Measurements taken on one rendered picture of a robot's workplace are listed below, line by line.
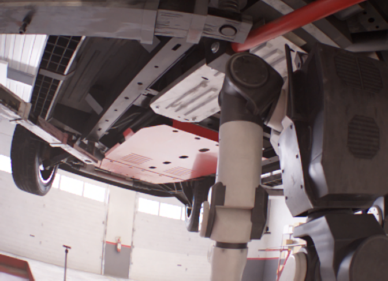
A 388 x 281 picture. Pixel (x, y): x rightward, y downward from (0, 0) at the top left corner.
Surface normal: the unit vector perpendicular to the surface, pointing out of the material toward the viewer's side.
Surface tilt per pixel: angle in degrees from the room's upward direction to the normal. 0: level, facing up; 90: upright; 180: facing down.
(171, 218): 90
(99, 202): 90
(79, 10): 180
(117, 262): 90
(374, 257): 90
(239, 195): 102
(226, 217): 57
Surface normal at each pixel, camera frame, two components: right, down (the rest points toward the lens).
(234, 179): -0.32, -0.38
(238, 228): 0.07, -0.48
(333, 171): 0.03, -0.11
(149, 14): -0.10, 0.93
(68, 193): 0.53, -0.26
